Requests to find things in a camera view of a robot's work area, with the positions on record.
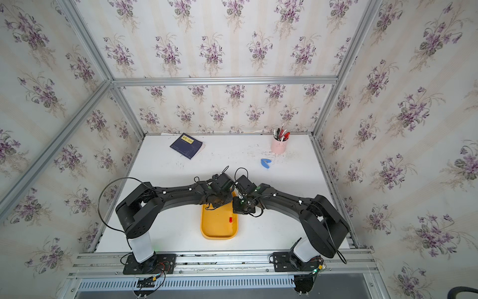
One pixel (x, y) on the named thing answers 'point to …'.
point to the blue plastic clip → (264, 161)
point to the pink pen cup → (279, 147)
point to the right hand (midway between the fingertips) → (235, 212)
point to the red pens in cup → (281, 134)
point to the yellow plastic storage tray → (219, 223)
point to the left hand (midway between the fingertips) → (234, 200)
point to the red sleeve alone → (230, 220)
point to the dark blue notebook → (188, 146)
